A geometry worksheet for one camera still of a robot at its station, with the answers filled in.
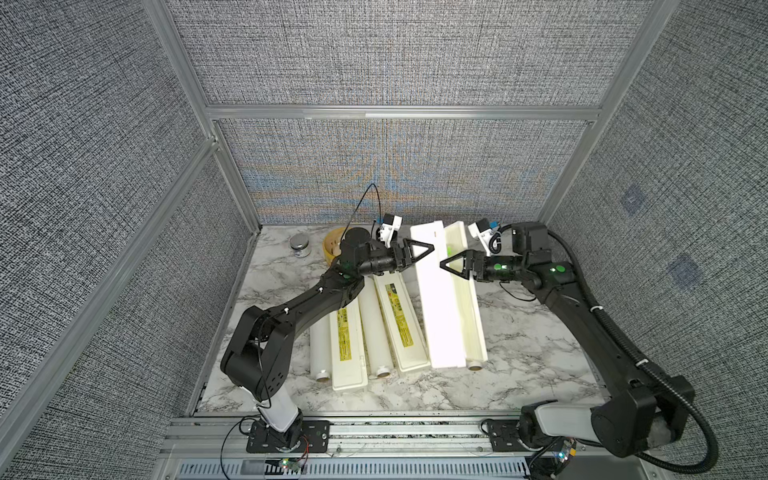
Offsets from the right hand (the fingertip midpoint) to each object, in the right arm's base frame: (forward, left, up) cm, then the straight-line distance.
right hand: (451, 260), depth 71 cm
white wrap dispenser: (-14, +26, -21) cm, 36 cm away
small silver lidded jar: (+26, +46, -24) cm, 58 cm away
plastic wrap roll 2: (-6, +19, -25) cm, 32 cm away
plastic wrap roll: (-12, +34, -24) cm, 44 cm away
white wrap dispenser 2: (-8, +11, -21) cm, 25 cm away
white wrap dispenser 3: (-10, +2, -2) cm, 10 cm away
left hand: (+2, +4, 0) cm, 4 cm away
